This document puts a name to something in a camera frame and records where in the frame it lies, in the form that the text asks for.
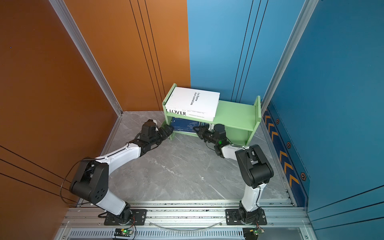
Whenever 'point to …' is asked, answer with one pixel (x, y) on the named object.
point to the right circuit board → (252, 233)
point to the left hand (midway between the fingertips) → (171, 129)
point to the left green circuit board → (124, 232)
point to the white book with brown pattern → (194, 99)
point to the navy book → (183, 124)
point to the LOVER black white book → (204, 113)
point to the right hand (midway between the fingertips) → (192, 129)
